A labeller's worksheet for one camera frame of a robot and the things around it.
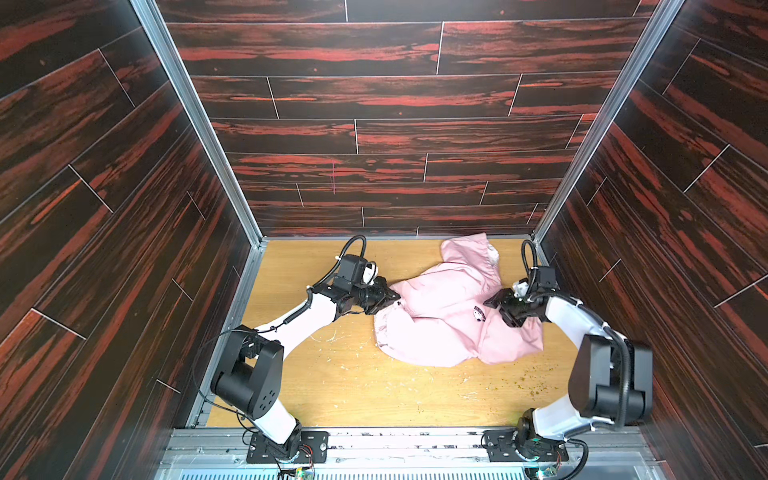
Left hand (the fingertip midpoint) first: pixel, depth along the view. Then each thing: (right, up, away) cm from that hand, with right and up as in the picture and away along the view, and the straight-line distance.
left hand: (403, 296), depth 83 cm
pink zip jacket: (+13, -8, +10) cm, 18 cm away
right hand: (+29, -4, +9) cm, 31 cm away
